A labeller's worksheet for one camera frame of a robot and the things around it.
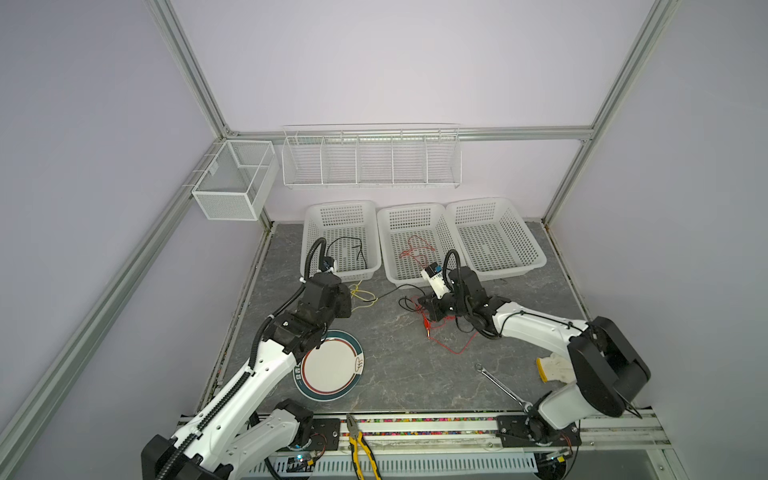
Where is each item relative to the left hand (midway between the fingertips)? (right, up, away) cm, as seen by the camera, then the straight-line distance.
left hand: (341, 294), depth 77 cm
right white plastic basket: (+53, +16, +38) cm, 67 cm away
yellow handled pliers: (+5, -35, -5) cm, 35 cm away
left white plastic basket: (-4, +18, +42) cm, 46 cm away
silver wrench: (+48, -29, +1) cm, 56 cm away
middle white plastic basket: (+21, +17, +38) cm, 47 cm away
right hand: (+22, -4, +10) cm, 24 cm away
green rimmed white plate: (-4, -23, +7) cm, 24 cm away
